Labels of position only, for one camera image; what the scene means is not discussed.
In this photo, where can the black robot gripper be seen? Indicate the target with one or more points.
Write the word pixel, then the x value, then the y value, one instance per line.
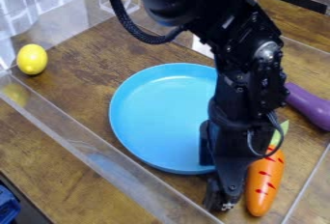
pixel 241 124

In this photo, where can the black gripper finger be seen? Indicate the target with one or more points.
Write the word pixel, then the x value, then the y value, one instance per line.
pixel 219 198

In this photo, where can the orange toy carrot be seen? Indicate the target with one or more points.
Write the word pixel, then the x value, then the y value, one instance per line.
pixel 262 183

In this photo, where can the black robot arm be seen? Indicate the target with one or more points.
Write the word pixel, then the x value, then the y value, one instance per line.
pixel 245 41

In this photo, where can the blue round plastic tray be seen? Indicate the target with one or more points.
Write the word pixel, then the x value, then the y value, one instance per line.
pixel 156 111

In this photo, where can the purple toy eggplant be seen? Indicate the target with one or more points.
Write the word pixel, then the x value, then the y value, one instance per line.
pixel 310 105

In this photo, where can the blue object at corner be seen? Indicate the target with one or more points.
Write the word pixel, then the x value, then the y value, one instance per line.
pixel 9 206

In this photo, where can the yellow toy lemon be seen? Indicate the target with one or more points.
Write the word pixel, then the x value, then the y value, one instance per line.
pixel 32 59

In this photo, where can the clear acrylic barrier wall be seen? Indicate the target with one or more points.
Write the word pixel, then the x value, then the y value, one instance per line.
pixel 302 202

